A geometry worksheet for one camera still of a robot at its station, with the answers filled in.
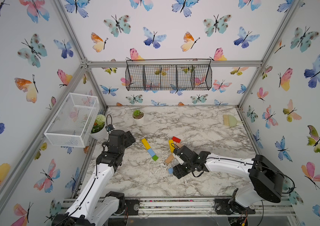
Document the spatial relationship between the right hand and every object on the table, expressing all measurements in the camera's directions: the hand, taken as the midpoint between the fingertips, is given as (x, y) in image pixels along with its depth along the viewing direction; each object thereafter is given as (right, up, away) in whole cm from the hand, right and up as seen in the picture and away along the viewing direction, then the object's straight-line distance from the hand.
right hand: (178, 170), depth 83 cm
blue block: (-17, +8, +11) cm, 22 cm away
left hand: (-30, +21, -2) cm, 37 cm away
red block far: (0, +15, +17) cm, 23 cm away
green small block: (-14, +5, +9) cm, 18 cm away
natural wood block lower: (-5, +4, +8) cm, 11 cm away
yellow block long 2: (-4, +12, +12) cm, 18 cm away
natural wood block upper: (+1, +12, +16) cm, 20 cm away
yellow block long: (-21, +13, +16) cm, 29 cm away
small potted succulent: (-28, +32, +21) cm, 47 cm away
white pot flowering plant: (-50, +23, +8) cm, 55 cm away
